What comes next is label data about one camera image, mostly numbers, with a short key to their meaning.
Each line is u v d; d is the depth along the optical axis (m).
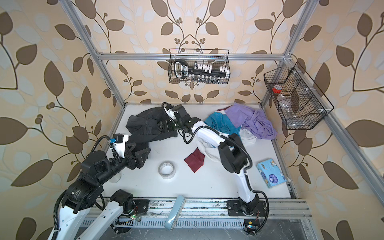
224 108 1.14
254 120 0.99
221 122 1.02
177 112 0.68
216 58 0.91
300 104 0.74
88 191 0.44
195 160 0.90
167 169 0.87
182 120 0.70
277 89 0.88
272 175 0.79
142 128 0.97
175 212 0.71
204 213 0.74
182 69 0.85
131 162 0.56
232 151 0.54
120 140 0.55
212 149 0.95
